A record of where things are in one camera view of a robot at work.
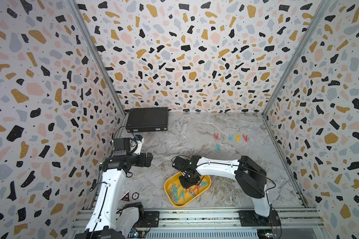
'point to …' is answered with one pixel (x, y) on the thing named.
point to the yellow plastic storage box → (179, 195)
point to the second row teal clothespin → (218, 147)
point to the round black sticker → (135, 195)
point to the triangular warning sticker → (125, 197)
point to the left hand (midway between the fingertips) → (143, 155)
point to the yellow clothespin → (238, 138)
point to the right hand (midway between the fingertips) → (184, 187)
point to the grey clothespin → (222, 136)
